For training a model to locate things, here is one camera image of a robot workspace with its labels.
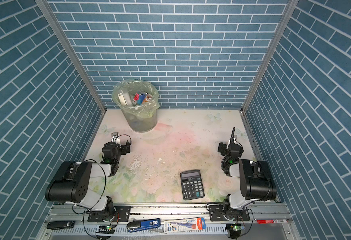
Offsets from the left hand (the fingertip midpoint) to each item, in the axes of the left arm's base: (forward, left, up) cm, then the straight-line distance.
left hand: (120, 140), depth 94 cm
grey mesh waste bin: (+12, -10, +1) cm, 16 cm away
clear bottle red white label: (+21, -10, +18) cm, 29 cm away
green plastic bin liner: (+9, -19, +18) cm, 27 cm away
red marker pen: (-44, -82, -4) cm, 93 cm away
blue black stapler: (-44, -20, -1) cm, 49 cm away
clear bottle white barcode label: (+18, -2, +19) cm, 26 cm away
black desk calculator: (-26, -44, -5) cm, 52 cm away
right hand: (-2, -70, +1) cm, 70 cm away
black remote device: (-43, +18, -4) cm, 47 cm away
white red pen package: (-45, -34, -5) cm, 57 cm away
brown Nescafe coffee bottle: (+19, -18, +20) cm, 33 cm away
